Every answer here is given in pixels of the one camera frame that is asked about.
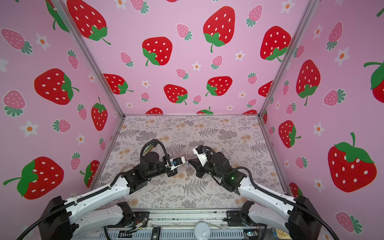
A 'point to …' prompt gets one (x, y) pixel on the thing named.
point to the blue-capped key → (188, 163)
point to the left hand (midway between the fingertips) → (183, 158)
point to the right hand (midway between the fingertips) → (189, 160)
